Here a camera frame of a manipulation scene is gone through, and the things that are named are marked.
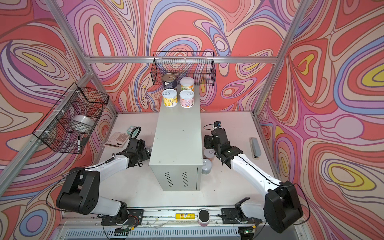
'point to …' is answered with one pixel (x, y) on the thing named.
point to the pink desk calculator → (117, 140)
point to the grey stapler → (256, 151)
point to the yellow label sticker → (185, 216)
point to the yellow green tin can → (209, 153)
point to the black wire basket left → (69, 125)
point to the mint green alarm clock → (129, 130)
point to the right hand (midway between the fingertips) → (211, 140)
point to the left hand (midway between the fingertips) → (145, 153)
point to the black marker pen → (79, 143)
